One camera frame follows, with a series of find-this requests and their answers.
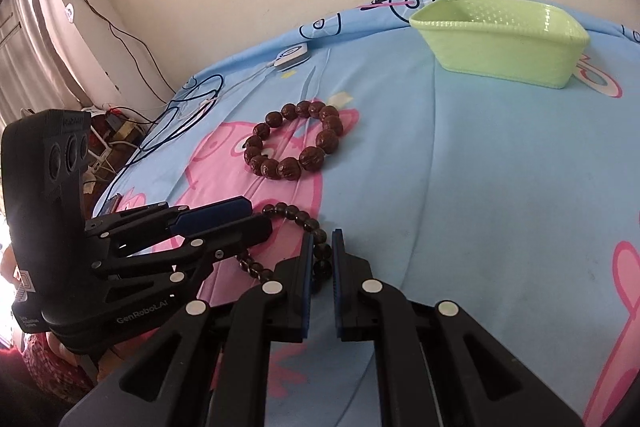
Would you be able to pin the person's left forearm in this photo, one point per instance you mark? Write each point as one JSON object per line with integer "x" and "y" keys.
{"x": 50, "y": 367}

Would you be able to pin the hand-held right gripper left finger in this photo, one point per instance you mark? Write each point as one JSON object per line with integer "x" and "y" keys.
{"x": 305, "y": 287}

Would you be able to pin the round white wall sticker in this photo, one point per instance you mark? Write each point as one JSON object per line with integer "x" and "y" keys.
{"x": 70, "y": 13}

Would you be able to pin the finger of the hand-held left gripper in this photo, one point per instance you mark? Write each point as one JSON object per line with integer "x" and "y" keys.
{"x": 215, "y": 212}
{"x": 240, "y": 234}

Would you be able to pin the green plastic basket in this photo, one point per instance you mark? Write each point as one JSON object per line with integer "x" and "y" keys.
{"x": 500, "y": 52}

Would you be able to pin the small white blue device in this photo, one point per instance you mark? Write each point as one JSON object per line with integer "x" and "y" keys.
{"x": 291, "y": 56}

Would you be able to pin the power strip with plugs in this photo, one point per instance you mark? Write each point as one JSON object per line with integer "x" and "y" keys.
{"x": 117, "y": 132}

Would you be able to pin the beige curtain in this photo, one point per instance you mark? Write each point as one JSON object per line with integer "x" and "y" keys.
{"x": 30, "y": 57}

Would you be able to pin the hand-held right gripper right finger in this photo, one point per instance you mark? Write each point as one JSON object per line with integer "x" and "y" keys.
{"x": 338, "y": 297}

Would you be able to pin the person's left hand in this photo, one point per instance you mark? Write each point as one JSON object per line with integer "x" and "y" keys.
{"x": 7, "y": 267}

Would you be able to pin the small dark rectangular device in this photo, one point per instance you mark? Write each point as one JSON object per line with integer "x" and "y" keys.
{"x": 109, "y": 204}

